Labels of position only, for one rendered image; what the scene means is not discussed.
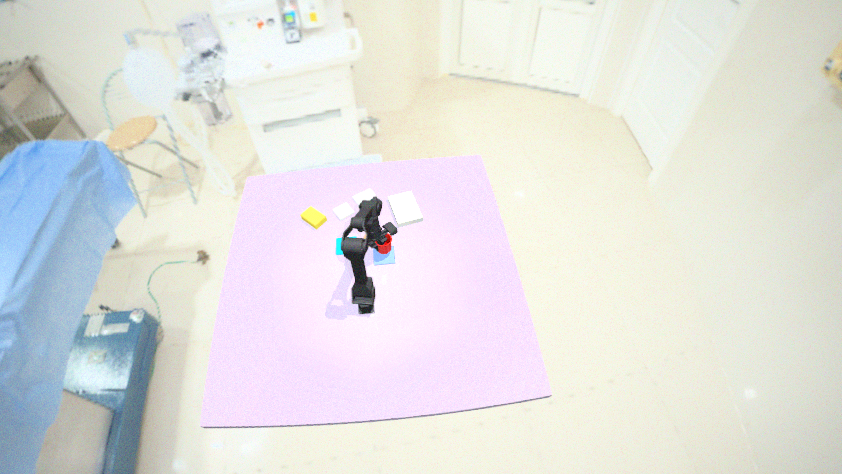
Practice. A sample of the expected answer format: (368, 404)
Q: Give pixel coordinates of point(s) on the yellow box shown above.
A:
(313, 217)

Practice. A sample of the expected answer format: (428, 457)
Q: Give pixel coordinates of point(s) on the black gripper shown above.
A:
(379, 236)

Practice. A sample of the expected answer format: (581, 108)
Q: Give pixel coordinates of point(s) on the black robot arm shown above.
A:
(354, 249)

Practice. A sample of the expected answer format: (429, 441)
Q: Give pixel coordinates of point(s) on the red plastic cup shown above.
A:
(384, 249)

